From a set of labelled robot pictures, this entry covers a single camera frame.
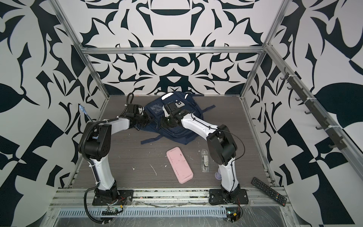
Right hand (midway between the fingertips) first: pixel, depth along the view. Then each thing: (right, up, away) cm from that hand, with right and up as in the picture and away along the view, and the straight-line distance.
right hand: (160, 122), depth 89 cm
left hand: (-5, +4, +10) cm, 12 cm away
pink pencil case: (+12, -24, -6) cm, 28 cm away
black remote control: (+60, -36, -15) cm, 72 cm away
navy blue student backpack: (+13, -7, +2) cm, 15 cm away
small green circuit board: (+38, -44, -18) cm, 61 cm away
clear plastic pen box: (+27, -22, -4) cm, 35 cm away
